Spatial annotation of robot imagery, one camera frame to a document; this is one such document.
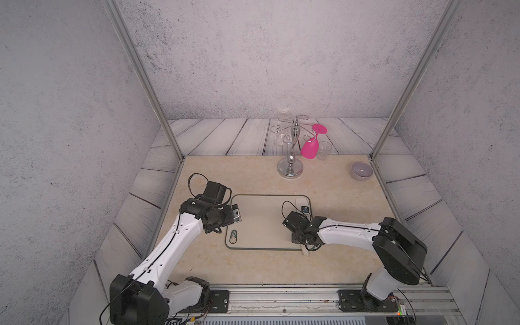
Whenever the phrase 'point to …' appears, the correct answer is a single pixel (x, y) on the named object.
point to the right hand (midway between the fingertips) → (299, 236)
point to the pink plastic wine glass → (310, 147)
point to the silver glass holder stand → (291, 168)
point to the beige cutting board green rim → (261, 227)
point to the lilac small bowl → (361, 170)
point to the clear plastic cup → (324, 147)
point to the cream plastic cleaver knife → (300, 202)
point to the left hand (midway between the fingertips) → (233, 219)
